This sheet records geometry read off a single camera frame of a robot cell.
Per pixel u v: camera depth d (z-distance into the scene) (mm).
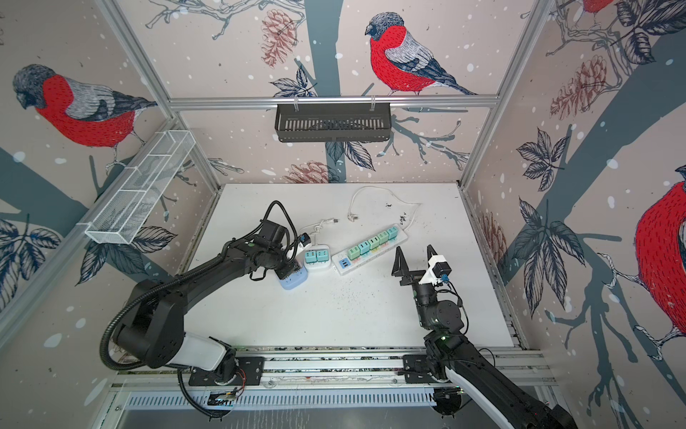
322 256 901
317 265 925
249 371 729
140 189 777
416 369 728
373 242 934
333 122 1063
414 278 646
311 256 901
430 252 740
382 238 949
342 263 927
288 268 777
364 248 925
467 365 550
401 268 659
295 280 886
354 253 905
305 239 794
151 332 427
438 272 593
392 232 966
